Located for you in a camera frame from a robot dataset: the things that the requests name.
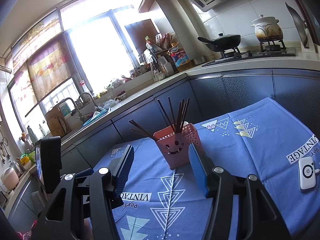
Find brown wooden chopstick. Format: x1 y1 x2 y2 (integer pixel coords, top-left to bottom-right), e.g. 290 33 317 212
176 99 184 133
157 99 175 133
168 97 176 131
130 128 159 141
175 101 183 133
177 99 187 133
129 119 154 136
179 98 190 133

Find pink plastic utensil holder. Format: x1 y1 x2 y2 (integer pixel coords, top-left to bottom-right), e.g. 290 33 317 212
153 121 204 170

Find steel kitchen faucet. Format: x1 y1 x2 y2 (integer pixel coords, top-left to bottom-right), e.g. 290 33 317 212
57 92 102 124

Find blue grey kitchen cabinets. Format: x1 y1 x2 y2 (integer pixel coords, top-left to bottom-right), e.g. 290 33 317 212
62 69 319 169

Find wooden cutting board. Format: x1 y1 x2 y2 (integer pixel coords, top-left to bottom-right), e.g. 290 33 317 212
45 105 72 138

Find blue plastic basin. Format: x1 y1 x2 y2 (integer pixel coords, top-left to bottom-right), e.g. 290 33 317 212
83 109 109 127

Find pink checkered cloth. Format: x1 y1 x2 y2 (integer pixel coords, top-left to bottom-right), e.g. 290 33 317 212
16 220 38 240

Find blue patterned tablecloth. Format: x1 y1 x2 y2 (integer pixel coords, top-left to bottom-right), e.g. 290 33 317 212
92 97 320 240

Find white power bank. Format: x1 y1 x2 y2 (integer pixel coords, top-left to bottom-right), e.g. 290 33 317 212
298 157 316 191

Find patterned roller blind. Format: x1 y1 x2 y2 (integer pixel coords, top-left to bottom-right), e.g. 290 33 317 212
10 11 76 116

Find white plastic jug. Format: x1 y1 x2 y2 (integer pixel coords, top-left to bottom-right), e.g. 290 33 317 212
158 56 175 76

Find spice rack with packets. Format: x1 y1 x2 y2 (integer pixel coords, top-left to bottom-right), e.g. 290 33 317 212
143 33 178 73

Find yellow cooking oil bottle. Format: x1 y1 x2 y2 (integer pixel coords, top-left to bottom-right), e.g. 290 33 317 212
168 42 194 72

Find black gas stove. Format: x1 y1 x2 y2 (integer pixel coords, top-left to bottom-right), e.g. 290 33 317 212
202 40 296 67

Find black wok with lid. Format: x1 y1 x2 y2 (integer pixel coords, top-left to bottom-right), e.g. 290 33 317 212
197 33 241 52

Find white ceramic clay pot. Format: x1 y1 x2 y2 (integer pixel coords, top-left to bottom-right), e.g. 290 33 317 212
251 15 283 43

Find steel wok lid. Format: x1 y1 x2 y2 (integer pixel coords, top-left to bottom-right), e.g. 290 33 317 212
285 2 309 48

